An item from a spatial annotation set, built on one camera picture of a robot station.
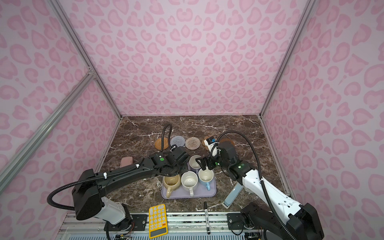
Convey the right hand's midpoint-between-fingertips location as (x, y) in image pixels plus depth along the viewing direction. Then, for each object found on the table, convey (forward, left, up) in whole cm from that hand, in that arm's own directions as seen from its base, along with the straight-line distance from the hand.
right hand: (203, 155), depth 77 cm
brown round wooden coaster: (+24, -17, -20) cm, 35 cm away
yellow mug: (-8, +18, -18) cm, 27 cm away
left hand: (-3, +8, -6) cm, 10 cm away
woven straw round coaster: (+19, +31, -18) cm, 41 cm away
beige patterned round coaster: (+19, +7, -18) cm, 28 cm away
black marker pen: (-30, -2, -16) cm, 34 cm away
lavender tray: (-13, +2, -17) cm, 21 cm away
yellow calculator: (-29, +21, -16) cm, 39 cm away
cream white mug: (-7, +8, -17) cm, 20 cm away
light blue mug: (-5, -1, -17) cm, 18 cm away
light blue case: (-15, -16, -17) cm, 28 cm away
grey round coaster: (+21, +17, -17) cm, 32 cm away
